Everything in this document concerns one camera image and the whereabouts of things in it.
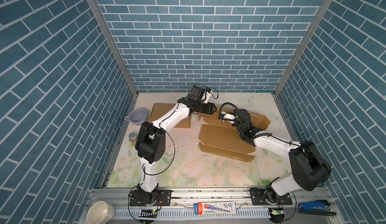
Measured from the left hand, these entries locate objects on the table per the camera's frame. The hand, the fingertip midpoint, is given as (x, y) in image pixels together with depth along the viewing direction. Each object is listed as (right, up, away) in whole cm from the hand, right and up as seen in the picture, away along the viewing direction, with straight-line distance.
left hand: (213, 108), depth 89 cm
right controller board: (+30, -53, -16) cm, 63 cm away
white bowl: (-52, -45, -24) cm, 73 cm away
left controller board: (-33, -51, -17) cm, 63 cm away
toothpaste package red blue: (-1, -47, -19) cm, 51 cm away
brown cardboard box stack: (+7, -20, +11) cm, 24 cm away
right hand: (+14, +1, -1) cm, 14 cm away
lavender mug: (-52, -6, +13) cm, 53 cm away
